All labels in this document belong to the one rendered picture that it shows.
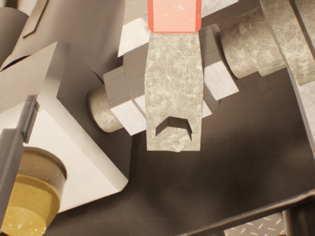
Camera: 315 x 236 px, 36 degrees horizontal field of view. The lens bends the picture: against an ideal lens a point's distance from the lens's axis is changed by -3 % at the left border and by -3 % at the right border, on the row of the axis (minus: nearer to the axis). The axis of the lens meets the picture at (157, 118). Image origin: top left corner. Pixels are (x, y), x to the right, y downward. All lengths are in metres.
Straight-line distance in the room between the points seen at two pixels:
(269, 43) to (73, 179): 0.13
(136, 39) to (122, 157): 0.48
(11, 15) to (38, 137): 0.22
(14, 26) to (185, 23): 0.29
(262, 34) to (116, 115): 0.09
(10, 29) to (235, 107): 0.23
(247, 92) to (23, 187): 0.14
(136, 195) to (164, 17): 0.13
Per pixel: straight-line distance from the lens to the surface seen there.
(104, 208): 0.29
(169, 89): 0.22
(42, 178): 0.26
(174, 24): 0.19
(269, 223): 1.08
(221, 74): 0.25
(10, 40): 0.44
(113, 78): 0.27
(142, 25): 0.75
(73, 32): 0.33
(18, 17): 0.47
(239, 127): 0.28
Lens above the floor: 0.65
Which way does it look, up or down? 49 degrees down
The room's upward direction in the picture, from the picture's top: 178 degrees counter-clockwise
